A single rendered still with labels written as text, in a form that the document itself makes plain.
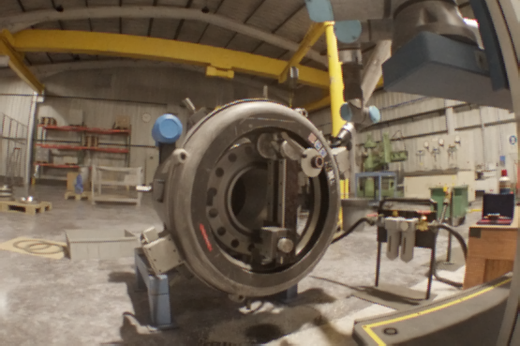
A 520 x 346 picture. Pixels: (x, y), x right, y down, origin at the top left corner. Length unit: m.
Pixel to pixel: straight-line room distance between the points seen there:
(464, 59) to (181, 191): 0.78
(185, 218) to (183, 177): 0.12
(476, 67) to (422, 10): 0.14
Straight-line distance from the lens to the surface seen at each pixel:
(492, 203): 1.43
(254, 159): 1.09
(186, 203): 0.85
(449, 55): 0.51
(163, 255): 0.89
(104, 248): 2.43
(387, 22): 0.93
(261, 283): 1.03
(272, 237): 0.93
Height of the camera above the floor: 0.67
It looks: 6 degrees up
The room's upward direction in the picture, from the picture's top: straight up
